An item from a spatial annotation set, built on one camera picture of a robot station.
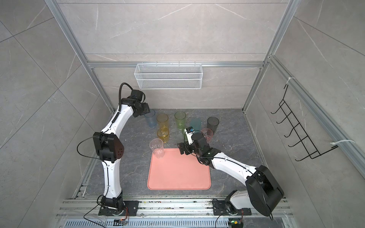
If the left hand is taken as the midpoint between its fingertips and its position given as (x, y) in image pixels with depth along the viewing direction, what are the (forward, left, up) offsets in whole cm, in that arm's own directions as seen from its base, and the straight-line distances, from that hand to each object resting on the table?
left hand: (144, 107), depth 96 cm
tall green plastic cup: (-6, -25, -5) cm, 26 cm away
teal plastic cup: (-3, -37, -15) cm, 40 cm away
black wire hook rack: (-45, -80, +15) cm, 93 cm away
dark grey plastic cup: (-9, -47, -8) cm, 49 cm away
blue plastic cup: (-3, -3, -9) cm, 10 cm away
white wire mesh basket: (+20, -17, +11) cm, 28 cm away
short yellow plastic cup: (-11, -12, -16) cm, 23 cm away
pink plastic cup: (-15, -44, -13) cm, 48 cm away
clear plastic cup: (-28, -10, -5) cm, 30 cm away
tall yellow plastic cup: (-8, -13, -5) cm, 16 cm away
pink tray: (-39, -22, -18) cm, 48 cm away
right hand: (-25, -26, -5) cm, 37 cm away
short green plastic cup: (-29, -27, +5) cm, 40 cm away
